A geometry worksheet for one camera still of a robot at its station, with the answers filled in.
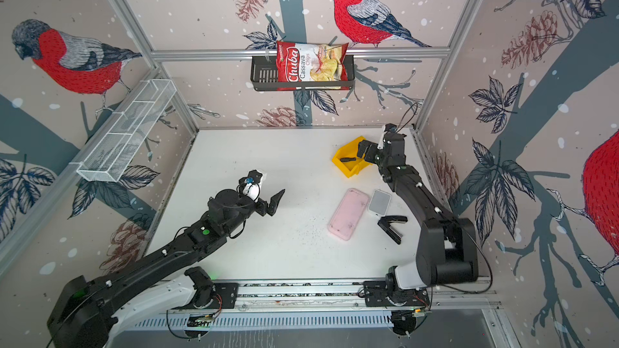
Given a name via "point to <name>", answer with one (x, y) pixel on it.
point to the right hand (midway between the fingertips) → (367, 148)
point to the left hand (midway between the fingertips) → (270, 183)
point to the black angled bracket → (384, 222)
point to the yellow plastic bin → (352, 167)
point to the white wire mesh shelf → (114, 148)
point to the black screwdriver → (346, 159)
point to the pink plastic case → (348, 213)
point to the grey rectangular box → (380, 202)
